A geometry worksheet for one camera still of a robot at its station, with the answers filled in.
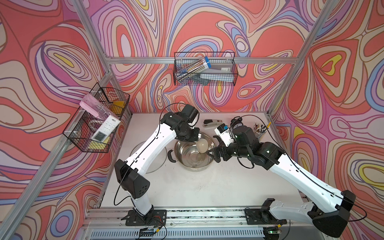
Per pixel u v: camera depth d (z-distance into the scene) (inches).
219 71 34.5
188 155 37.8
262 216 25.7
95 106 28.2
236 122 40.9
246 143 20.2
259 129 34.8
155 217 28.9
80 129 26.1
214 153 23.9
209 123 41.9
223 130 23.4
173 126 19.7
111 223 28.5
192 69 31.1
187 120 22.3
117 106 30.8
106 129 27.1
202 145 36.7
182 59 34.5
